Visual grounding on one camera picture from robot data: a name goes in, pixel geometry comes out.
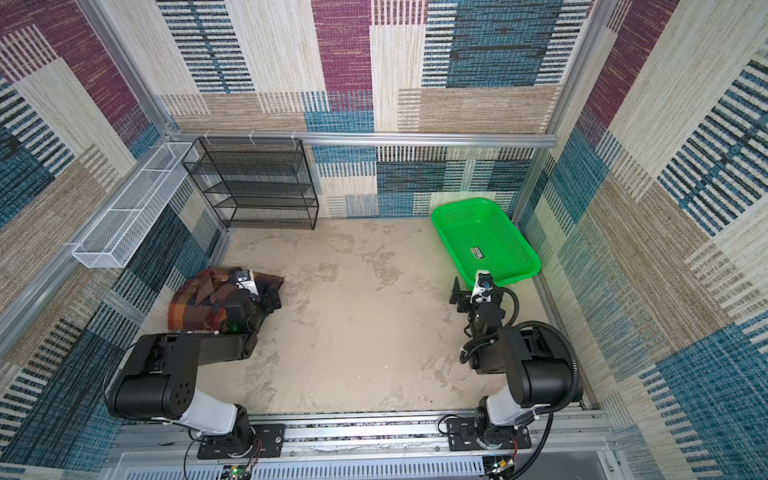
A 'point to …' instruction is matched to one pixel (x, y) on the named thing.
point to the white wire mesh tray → (115, 238)
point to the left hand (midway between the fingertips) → (258, 284)
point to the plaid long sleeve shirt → (198, 303)
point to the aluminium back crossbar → (395, 139)
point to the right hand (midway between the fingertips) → (473, 281)
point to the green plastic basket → (481, 237)
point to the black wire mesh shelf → (256, 183)
